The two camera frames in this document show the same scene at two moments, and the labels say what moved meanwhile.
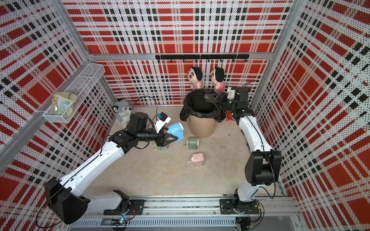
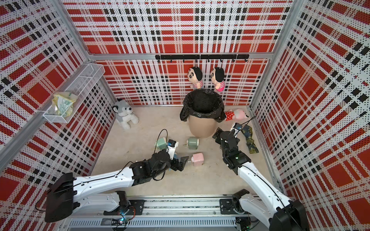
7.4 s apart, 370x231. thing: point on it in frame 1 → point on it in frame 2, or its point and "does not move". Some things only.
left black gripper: [163, 142] → [182, 163]
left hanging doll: [194, 76] does not move
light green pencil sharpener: [160, 148] does not move
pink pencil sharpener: [198, 159] does not move
